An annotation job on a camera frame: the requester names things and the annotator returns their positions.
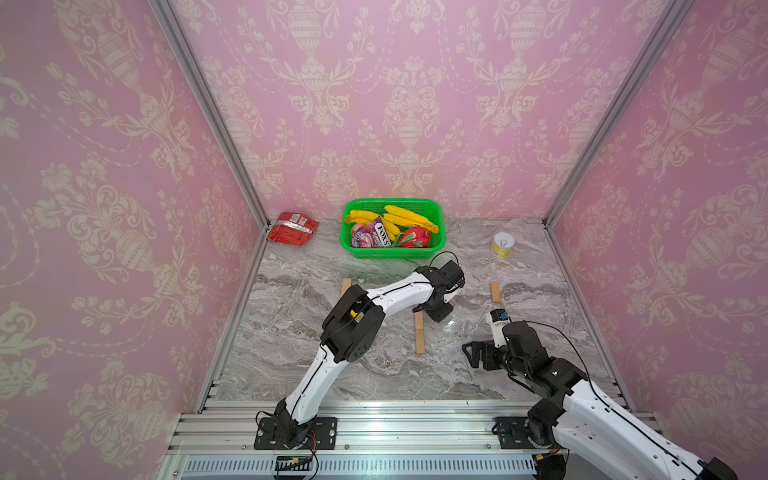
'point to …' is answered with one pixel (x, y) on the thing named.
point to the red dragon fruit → (415, 237)
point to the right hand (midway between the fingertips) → (474, 348)
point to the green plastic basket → (432, 209)
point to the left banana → (359, 217)
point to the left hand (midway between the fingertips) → (437, 313)
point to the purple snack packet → (370, 235)
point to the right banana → (395, 217)
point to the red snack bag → (292, 228)
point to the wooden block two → (419, 320)
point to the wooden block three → (419, 338)
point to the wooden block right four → (495, 292)
